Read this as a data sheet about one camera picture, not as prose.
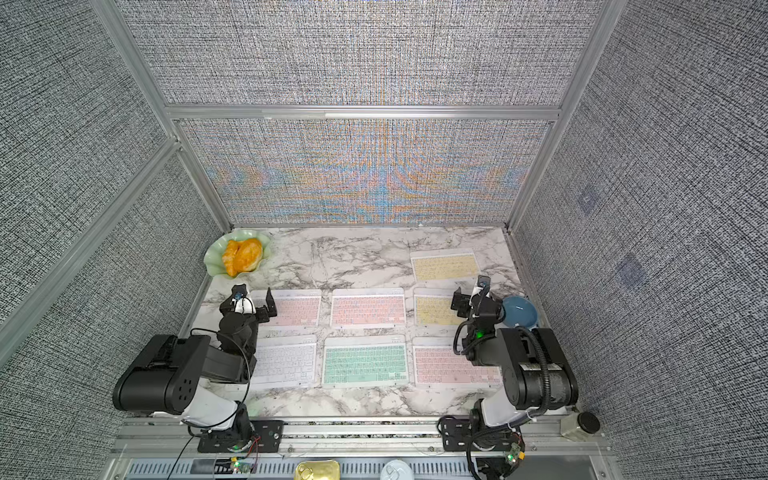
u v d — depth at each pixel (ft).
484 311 2.35
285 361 2.81
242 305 2.47
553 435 2.44
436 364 2.79
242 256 3.29
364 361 2.81
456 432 2.43
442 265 3.49
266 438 2.40
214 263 3.39
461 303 2.75
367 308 3.13
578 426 2.23
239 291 2.45
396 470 2.13
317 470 2.18
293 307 3.20
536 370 1.50
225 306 2.63
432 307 3.19
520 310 3.08
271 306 2.74
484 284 2.58
